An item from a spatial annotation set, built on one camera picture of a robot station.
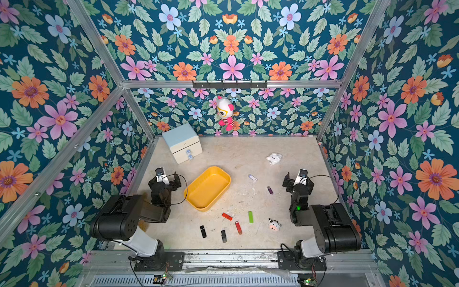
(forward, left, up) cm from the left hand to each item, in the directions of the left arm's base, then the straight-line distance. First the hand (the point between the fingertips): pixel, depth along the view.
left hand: (166, 172), depth 91 cm
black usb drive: (-28, -19, -10) cm, 35 cm away
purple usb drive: (-10, -54, -10) cm, 56 cm away
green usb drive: (-23, -42, -10) cm, 49 cm away
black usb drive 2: (-31, -29, -9) cm, 43 cm away
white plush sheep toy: (+9, -60, -6) cm, 61 cm away
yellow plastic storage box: (-7, -21, -8) cm, 23 cm away
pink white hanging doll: (+27, -33, +17) cm, 46 cm away
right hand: (-7, -69, +1) cm, 69 cm away
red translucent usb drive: (-28, -36, -9) cm, 46 cm away
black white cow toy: (-28, -52, -8) cm, 60 cm away
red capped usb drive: (-22, -31, -10) cm, 39 cm away
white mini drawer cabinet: (+17, -8, +5) cm, 19 cm away
